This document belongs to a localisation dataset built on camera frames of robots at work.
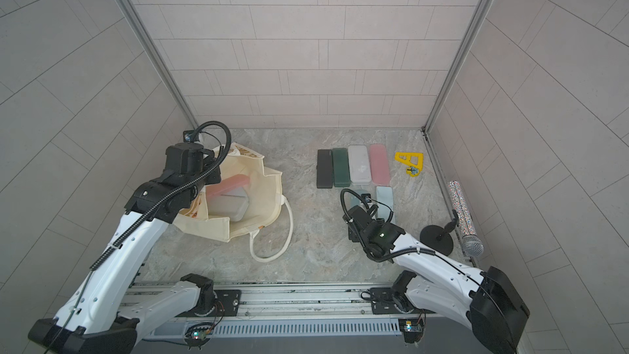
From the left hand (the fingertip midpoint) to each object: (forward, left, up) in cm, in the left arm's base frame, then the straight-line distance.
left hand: (216, 159), depth 72 cm
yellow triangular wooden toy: (+20, -71, -26) cm, 79 cm away
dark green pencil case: (+10, -39, -25) cm, 48 cm away
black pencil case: (+15, -32, -27) cm, 45 cm away
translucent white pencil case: (-3, 0, -22) cm, 22 cm away
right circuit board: (-39, -58, -27) cm, 75 cm away
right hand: (-10, -45, -24) cm, 52 cm away
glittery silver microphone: (-23, -70, -4) cm, 73 cm away
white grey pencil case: (+16, -47, -24) cm, 55 cm away
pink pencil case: (+18, -56, -26) cm, 64 cm away
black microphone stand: (-15, -71, -23) cm, 76 cm away
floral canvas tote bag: (-4, -11, -22) cm, 25 cm away
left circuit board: (-40, +1, -24) cm, 47 cm away
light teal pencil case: (-10, -40, -6) cm, 42 cm away
